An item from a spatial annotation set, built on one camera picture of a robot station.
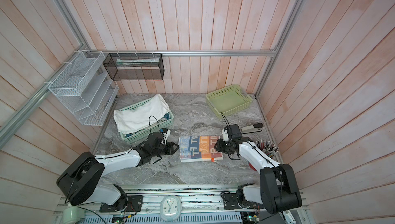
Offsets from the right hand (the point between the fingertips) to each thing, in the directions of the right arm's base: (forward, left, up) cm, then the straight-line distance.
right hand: (218, 146), depth 89 cm
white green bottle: (-36, +67, +4) cm, 76 cm away
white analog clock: (-32, +24, 0) cm, 40 cm away
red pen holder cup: (-7, -22, +14) cm, 27 cm away
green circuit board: (-34, -13, -5) cm, 36 cm away
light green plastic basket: (+38, -11, -1) cm, 40 cm away
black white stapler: (+14, -25, -1) cm, 28 cm away
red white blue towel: (-1, +11, -1) cm, 12 cm away
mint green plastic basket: (+3, +53, +4) cm, 53 cm away
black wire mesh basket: (+47, +56, +23) cm, 77 cm away
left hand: (-3, +24, +1) cm, 24 cm away
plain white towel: (+17, +59, +2) cm, 61 cm away
